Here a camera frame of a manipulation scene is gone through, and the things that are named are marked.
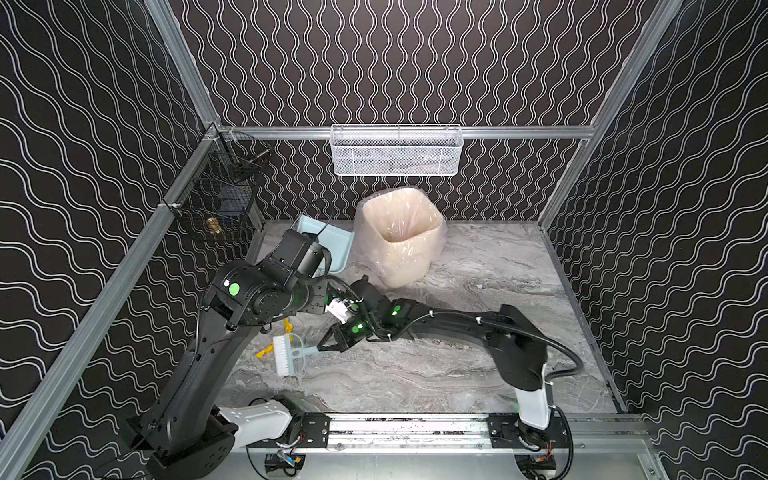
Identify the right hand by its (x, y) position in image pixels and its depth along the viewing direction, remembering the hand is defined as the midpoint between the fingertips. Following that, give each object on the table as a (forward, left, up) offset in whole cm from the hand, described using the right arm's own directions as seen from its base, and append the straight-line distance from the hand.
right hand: (320, 348), depth 75 cm
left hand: (+4, -3, +20) cm, 21 cm away
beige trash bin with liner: (+39, -19, +2) cm, 44 cm away
